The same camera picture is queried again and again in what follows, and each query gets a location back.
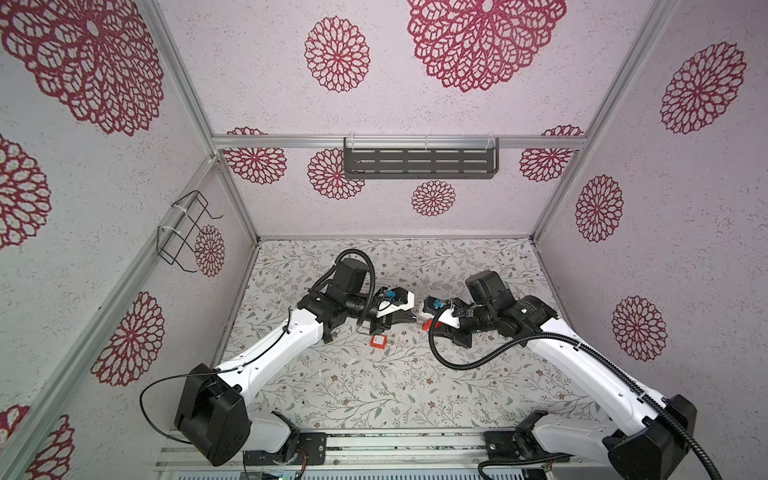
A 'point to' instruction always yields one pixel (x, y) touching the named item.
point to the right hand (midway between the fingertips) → (433, 319)
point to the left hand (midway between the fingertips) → (410, 319)
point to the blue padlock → (438, 303)
